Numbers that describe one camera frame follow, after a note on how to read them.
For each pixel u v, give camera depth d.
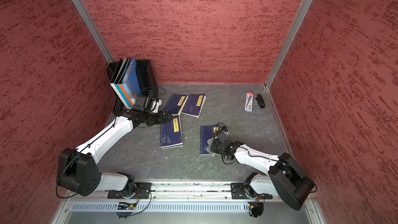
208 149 0.85
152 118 0.72
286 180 0.42
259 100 1.10
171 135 0.90
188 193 0.74
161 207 0.71
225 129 0.80
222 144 0.67
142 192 0.74
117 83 0.79
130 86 0.83
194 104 1.07
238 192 0.74
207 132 0.95
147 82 1.11
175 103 1.06
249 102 1.10
